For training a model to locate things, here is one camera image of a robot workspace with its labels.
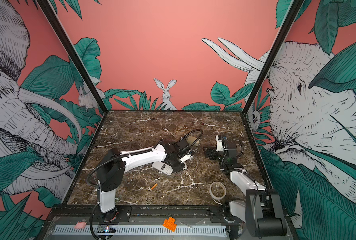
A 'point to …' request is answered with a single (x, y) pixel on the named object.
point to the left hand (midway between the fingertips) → (180, 165)
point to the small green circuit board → (106, 229)
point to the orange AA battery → (154, 186)
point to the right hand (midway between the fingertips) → (207, 145)
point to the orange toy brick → (170, 224)
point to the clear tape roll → (217, 190)
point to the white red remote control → (163, 167)
